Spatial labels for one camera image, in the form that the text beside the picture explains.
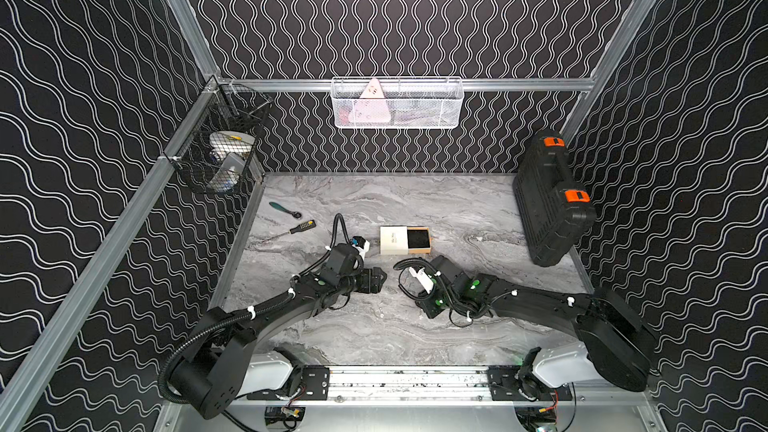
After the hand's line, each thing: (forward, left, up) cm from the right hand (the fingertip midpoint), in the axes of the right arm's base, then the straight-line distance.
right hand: (419, 299), depth 85 cm
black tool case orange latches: (+17, -37, +18) cm, 44 cm away
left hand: (+6, +12, +5) cm, 14 cm away
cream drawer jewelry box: (+20, +3, 0) cm, 20 cm away
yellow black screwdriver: (+26, +38, -1) cm, 46 cm away
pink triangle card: (+46, +14, +33) cm, 58 cm away
